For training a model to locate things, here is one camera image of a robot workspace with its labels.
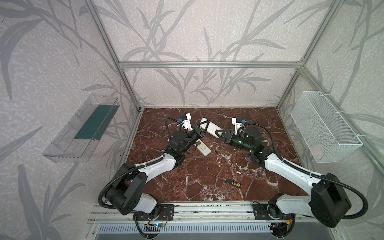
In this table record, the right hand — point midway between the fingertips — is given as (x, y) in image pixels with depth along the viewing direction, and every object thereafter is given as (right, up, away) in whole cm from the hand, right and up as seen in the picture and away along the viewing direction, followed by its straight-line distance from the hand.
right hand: (217, 129), depth 76 cm
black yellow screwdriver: (+12, -31, +4) cm, 33 cm away
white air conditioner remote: (-8, -13, +20) cm, 25 cm away
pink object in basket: (+50, -11, -3) cm, 51 cm away
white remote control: (-3, 0, -1) cm, 3 cm away
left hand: (-3, +5, -3) cm, 6 cm away
